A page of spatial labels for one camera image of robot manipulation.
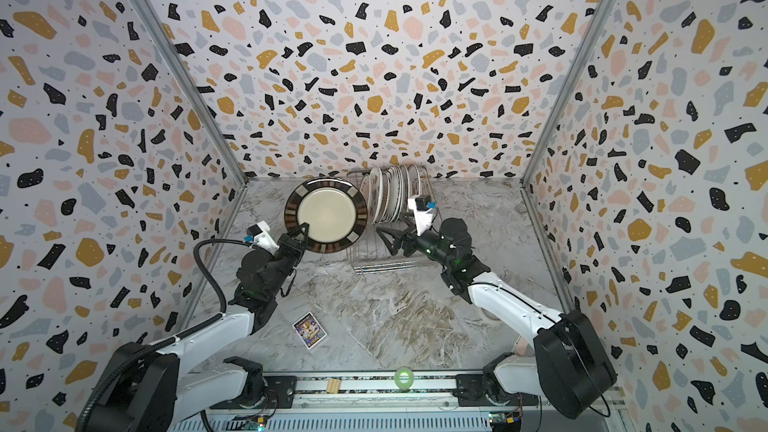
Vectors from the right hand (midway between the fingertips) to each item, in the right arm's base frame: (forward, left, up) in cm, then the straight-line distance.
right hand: (384, 219), depth 74 cm
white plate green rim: (+19, -3, -12) cm, 23 cm away
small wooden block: (-32, +12, -27) cm, 44 cm away
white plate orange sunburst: (+18, +3, -11) cm, 22 cm away
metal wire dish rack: (+6, +6, -28) cm, 30 cm away
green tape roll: (-31, -5, -28) cm, 42 cm away
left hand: (+2, +21, -4) cm, 21 cm away
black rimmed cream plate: (+8, +14, -7) cm, 18 cm away
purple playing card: (-19, +21, -26) cm, 39 cm away
